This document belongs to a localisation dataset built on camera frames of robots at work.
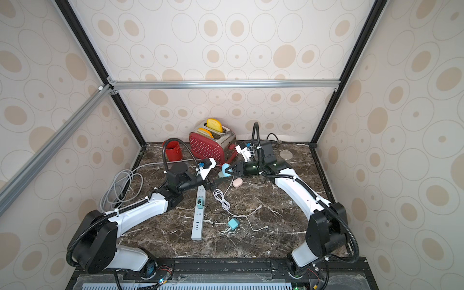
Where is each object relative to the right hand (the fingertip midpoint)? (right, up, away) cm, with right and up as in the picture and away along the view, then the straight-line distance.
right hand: (233, 169), depth 77 cm
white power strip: (-17, -22, +10) cm, 30 cm away
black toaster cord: (+30, +16, +43) cm, 55 cm away
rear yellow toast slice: (-11, +24, +26) cm, 37 cm away
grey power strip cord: (-62, -11, +25) cm, 68 cm away
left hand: (-4, 0, -1) cm, 4 cm away
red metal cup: (-35, +10, +26) cm, 44 cm away
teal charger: (0, -25, +7) cm, 26 cm away
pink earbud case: (+2, -8, +22) cm, 23 cm away
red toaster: (-7, +10, +20) cm, 23 cm away
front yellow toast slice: (-16, +19, +20) cm, 32 cm away
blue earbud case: (-4, +2, -1) cm, 4 cm away
